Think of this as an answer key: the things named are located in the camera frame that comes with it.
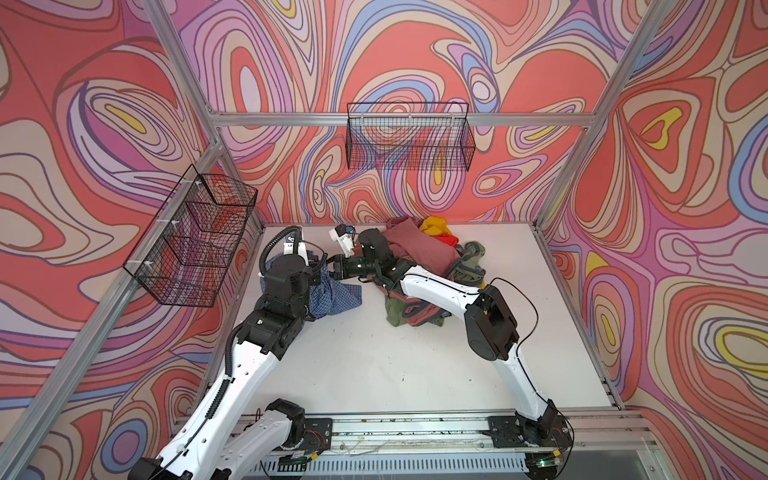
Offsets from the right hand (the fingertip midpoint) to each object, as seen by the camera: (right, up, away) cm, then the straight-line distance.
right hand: (319, 275), depth 81 cm
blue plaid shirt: (+3, -5, -8) cm, 10 cm away
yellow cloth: (+37, +16, +31) cm, 51 cm away
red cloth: (+39, +11, +18) cm, 45 cm away
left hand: (-1, +8, -11) cm, 14 cm away
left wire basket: (-37, +6, -1) cm, 37 cm away
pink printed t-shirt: (+27, +10, +20) cm, 35 cm away
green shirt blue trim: (+47, 0, +16) cm, 50 cm away
